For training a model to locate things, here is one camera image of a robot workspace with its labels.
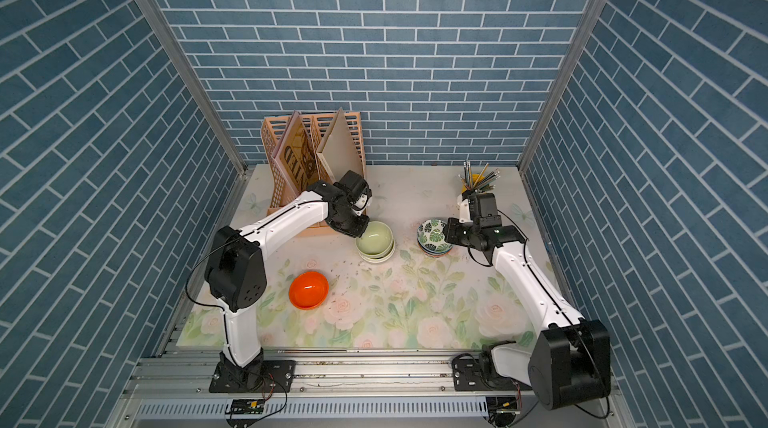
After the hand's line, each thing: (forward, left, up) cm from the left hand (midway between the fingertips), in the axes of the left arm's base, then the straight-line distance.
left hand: (368, 233), depth 90 cm
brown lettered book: (+21, +23, +12) cm, 34 cm away
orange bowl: (-15, +17, -7) cm, 24 cm away
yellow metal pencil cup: (+22, -36, 0) cm, 42 cm away
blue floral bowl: (-4, -20, -4) cm, 21 cm away
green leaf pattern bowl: (+3, -20, -6) cm, 21 cm away
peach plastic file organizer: (+35, +20, +14) cm, 43 cm away
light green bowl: (-1, -3, -2) cm, 4 cm away
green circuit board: (-42, +28, -14) cm, 52 cm away
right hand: (-2, -23, +6) cm, 24 cm away
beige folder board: (+28, +11, +8) cm, 31 cm away
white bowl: (-7, -3, -3) cm, 9 cm away
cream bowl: (-4, -7, -1) cm, 9 cm away
